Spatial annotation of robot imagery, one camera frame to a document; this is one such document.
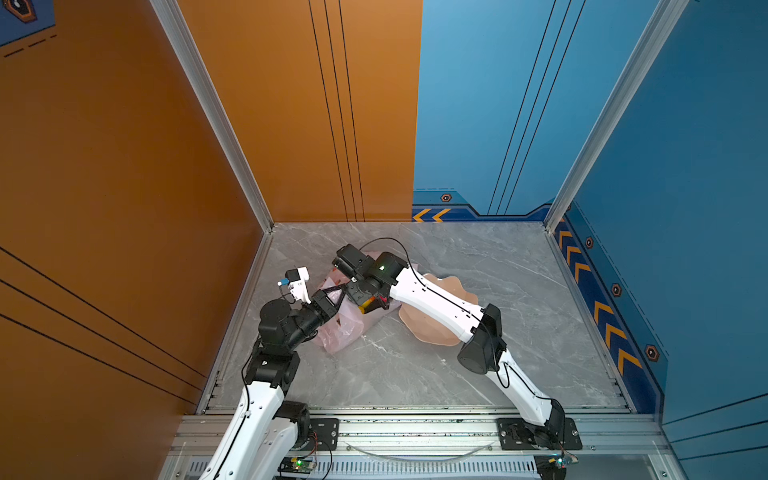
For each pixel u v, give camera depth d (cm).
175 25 71
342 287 71
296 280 66
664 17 70
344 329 72
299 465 71
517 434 72
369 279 59
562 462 68
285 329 58
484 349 52
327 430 74
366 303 92
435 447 73
